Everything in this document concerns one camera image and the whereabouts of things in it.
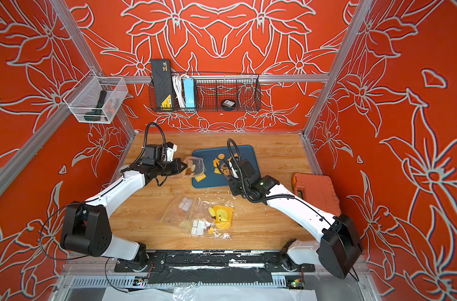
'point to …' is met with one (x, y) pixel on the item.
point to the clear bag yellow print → (210, 219)
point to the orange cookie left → (215, 162)
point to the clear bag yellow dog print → (196, 167)
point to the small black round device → (228, 103)
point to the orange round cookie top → (221, 156)
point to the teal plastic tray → (232, 153)
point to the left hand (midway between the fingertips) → (187, 164)
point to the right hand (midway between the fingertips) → (229, 182)
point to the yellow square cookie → (200, 178)
